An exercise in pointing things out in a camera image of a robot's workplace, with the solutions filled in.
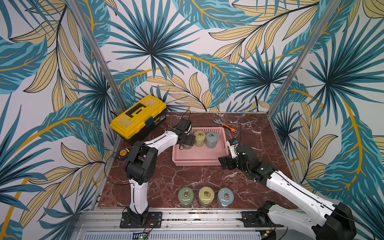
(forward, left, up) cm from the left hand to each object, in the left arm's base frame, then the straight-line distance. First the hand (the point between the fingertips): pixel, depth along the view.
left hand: (187, 140), depth 96 cm
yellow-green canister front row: (-34, -10, +2) cm, 36 cm away
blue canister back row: (0, -15, +2) cm, 16 cm away
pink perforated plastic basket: (-7, -10, -8) cm, 14 cm away
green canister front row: (-35, -1, +2) cm, 35 cm away
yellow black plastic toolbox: (+3, +34, +11) cm, 35 cm away
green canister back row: (-2, 0, -6) cm, 6 cm away
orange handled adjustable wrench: (+15, -29, -5) cm, 34 cm away
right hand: (-15, -22, +8) cm, 28 cm away
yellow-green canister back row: (0, -8, +2) cm, 8 cm away
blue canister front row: (-35, -20, +3) cm, 40 cm away
